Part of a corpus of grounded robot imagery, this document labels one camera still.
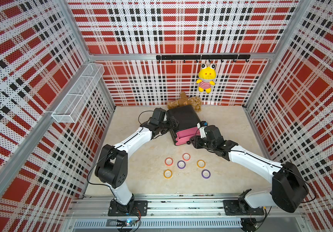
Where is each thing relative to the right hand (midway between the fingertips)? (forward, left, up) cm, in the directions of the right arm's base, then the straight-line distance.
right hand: (193, 139), depth 84 cm
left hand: (+10, +9, +2) cm, 14 cm away
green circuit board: (-39, +36, -13) cm, 55 cm away
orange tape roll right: (-11, -4, -15) cm, 19 cm away
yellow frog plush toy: (+36, -10, +19) cm, 42 cm away
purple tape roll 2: (-15, -7, -15) cm, 23 cm away
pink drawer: (+5, +3, -1) cm, 6 cm away
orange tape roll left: (-15, +16, -14) cm, 26 cm away
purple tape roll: (-10, +8, -14) cm, 19 cm away
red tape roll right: (-7, +4, -14) cm, 16 cm away
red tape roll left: (-7, +15, -15) cm, 23 cm away
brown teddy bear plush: (+41, +4, -6) cm, 41 cm away
